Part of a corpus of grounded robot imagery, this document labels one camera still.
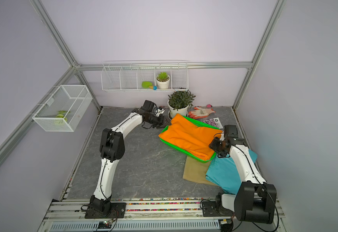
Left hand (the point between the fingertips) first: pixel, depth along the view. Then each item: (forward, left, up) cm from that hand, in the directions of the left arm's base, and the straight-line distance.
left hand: (170, 124), depth 94 cm
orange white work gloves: (+19, -24, -11) cm, 33 cm away
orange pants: (-12, -14, -2) cm, 18 cm away
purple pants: (+2, +1, +1) cm, 2 cm away
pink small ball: (+28, -35, -13) cm, 47 cm away
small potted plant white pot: (+20, +3, +20) cm, 29 cm away
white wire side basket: (+14, +59, +15) cm, 63 cm away
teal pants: (-31, -29, -9) cm, 43 cm away
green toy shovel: (+28, +14, +12) cm, 33 cm away
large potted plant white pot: (+14, -6, +6) cm, 17 cm away
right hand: (-16, -23, -1) cm, 28 cm away
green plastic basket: (+2, -18, -4) cm, 18 cm away
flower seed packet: (+9, -35, -12) cm, 38 cm away
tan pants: (-28, -13, -10) cm, 32 cm away
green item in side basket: (-3, +57, +19) cm, 60 cm away
